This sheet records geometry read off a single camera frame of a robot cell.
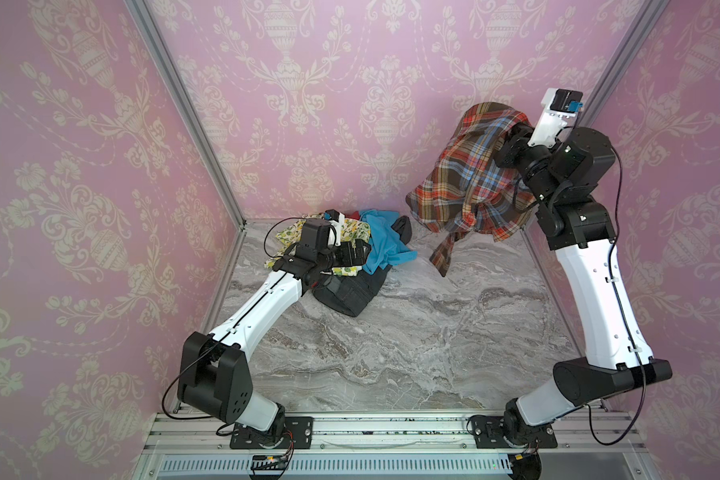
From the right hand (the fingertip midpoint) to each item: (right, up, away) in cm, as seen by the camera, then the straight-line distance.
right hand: (507, 120), depth 58 cm
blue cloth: (-21, -24, +39) cm, 51 cm away
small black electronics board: (-53, -78, +15) cm, 95 cm away
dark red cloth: (-32, -13, +52) cm, 62 cm away
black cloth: (-33, -40, +39) cm, 65 cm away
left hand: (-29, -25, +24) cm, 45 cm away
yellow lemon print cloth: (-33, -18, +42) cm, 57 cm away
